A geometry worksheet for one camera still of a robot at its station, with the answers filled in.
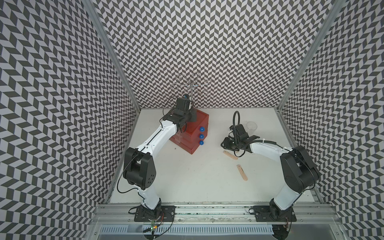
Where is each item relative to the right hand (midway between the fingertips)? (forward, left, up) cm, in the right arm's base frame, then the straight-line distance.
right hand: (223, 146), depth 92 cm
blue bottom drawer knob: (+3, +14, +1) cm, 14 cm away
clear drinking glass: (+15, -21, +1) cm, 25 cm away
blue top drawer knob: (+3, +13, +14) cm, 20 cm away
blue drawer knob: (+3, +13, +7) cm, 16 cm away
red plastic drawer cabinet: (+2, +19, +8) cm, 21 cm away
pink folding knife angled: (-2, -5, -7) cm, 9 cm away
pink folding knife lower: (-15, -11, -5) cm, 19 cm away
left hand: (+12, +19, +16) cm, 28 cm away
